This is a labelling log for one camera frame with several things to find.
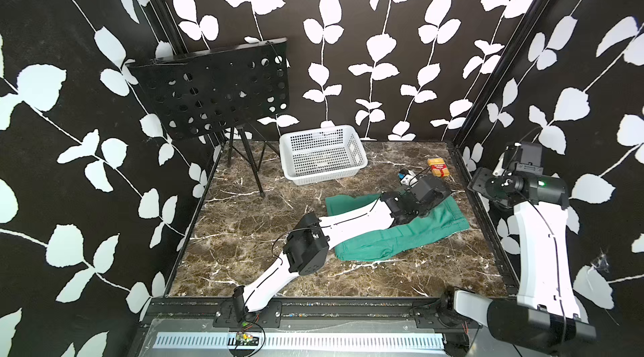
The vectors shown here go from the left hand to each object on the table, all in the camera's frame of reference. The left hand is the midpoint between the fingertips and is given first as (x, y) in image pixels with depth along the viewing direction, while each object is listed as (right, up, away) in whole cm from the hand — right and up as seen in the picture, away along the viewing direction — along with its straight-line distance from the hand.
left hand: (449, 188), depth 76 cm
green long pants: (0, -11, +6) cm, 13 cm away
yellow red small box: (+12, +6, +34) cm, 37 cm away
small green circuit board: (-61, -43, -5) cm, 75 cm away
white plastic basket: (-41, +12, +39) cm, 58 cm away
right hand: (+6, +4, -5) cm, 9 cm away
